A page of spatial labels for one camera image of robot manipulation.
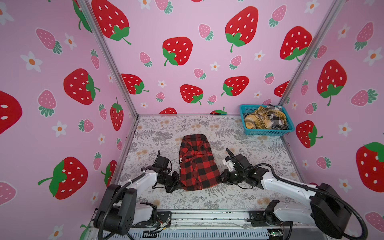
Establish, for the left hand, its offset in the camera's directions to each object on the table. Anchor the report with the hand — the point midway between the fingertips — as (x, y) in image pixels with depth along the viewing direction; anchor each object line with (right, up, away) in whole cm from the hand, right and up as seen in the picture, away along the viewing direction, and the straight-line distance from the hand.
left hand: (185, 185), depth 82 cm
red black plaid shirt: (+7, +9, +5) cm, 13 cm away
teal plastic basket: (+46, +48, +32) cm, 74 cm away
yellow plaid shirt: (+54, +39, +24) cm, 71 cm away
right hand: (+17, +4, -3) cm, 18 cm away
